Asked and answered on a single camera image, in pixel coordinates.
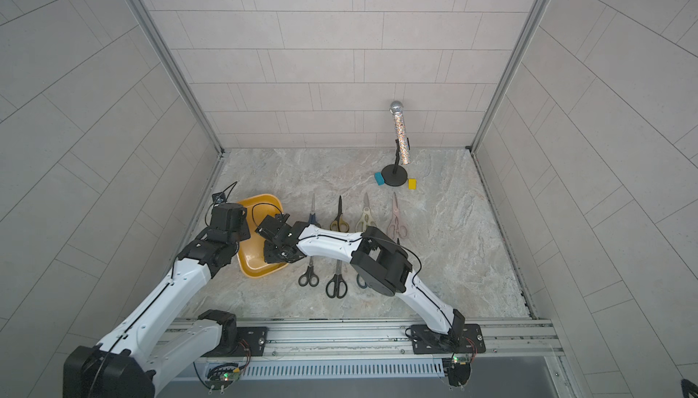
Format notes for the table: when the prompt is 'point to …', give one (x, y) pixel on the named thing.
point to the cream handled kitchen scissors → (365, 219)
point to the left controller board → (221, 375)
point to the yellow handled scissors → (338, 224)
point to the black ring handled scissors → (309, 277)
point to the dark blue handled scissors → (363, 286)
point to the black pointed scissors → (336, 287)
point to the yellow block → (412, 184)
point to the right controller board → (459, 371)
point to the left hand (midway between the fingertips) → (240, 218)
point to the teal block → (379, 179)
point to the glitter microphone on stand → (396, 174)
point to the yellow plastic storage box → (251, 258)
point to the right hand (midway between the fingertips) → (271, 257)
